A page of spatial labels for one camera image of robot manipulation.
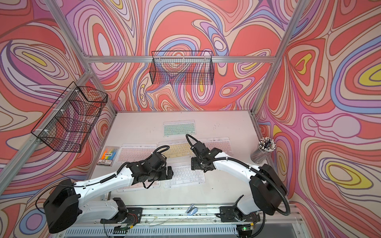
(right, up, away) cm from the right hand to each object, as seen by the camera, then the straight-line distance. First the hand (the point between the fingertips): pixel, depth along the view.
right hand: (199, 169), depth 84 cm
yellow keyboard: (-14, +9, +12) cm, 20 cm away
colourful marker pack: (-58, +6, +9) cm, 59 cm away
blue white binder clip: (-4, -17, -11) cm, 21 cm away
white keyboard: (-9, -4, +2) cm, 11 cm away
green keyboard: (-14, +24, +25) cm, 37 cm away
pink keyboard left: (-43, +8, +11) cm, 45 cm away
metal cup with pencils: (+37, +14, -2) cm, 40 cm away
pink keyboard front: (-22, -2, -15) cm, 27 cm away
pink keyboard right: (+17, +13, +17) cm, 27 cm away
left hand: (-17, -3, -3) cm, 17 cm away
